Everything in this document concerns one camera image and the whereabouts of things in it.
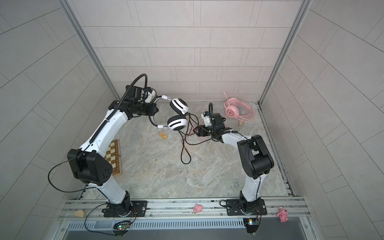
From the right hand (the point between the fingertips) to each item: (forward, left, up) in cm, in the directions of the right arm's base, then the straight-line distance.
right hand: (198, 129), depth 93 cm
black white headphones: (-12, +10, +23) cm, 28 cm away
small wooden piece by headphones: (+7, -30, -5) cm, 31 cm away
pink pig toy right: (-47, -37, -7) cm, 60 cm away
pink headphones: (+15, -29, 0) cm, 32 cm away
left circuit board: (-47, +35, -4) cm, 59 cm away
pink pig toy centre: (-42, +2, -6) cm, 42 cm away
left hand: (+4, +20, +18) cm, 27 cm away
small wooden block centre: (0, +23, -5) cm, 24 cm away
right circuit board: (-49, -22, -9) cm, 55 cm away
